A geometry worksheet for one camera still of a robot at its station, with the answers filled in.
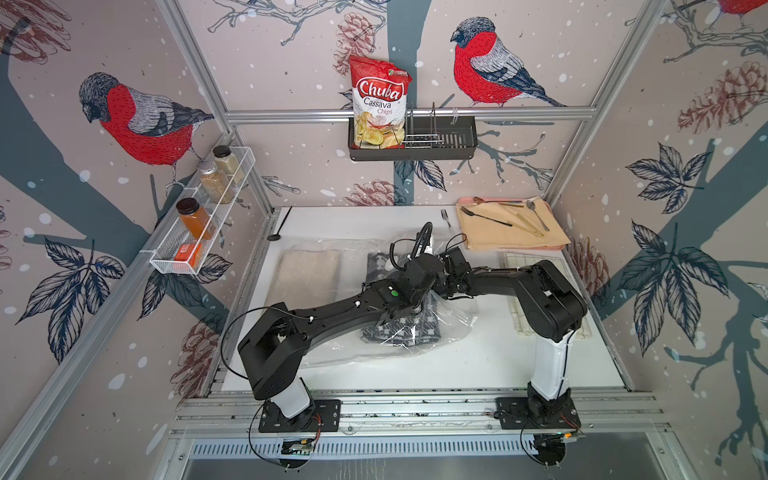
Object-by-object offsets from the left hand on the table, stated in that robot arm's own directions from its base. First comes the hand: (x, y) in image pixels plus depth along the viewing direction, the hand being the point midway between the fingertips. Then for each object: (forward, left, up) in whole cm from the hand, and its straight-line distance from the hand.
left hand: (444, 258), depth 80 cm
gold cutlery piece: (+28, -41, -21) cm, 54 cm away
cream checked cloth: (+11, -31, -16) cm, 36 cm away
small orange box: (-7, +61, +12) cm, 62 cm away
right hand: (0, +7, -21) cm, 22 cm away
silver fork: (+36, -7, -21) cm, 42 cm away
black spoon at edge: (+24, +59, -21) cm, 67 cm away
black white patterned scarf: (-14, +8, -13) cm, 20 cm away
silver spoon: (+42, -44, -21) cm, 64 cm away
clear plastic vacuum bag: (+7, +44, -18) cm, 48 cm away
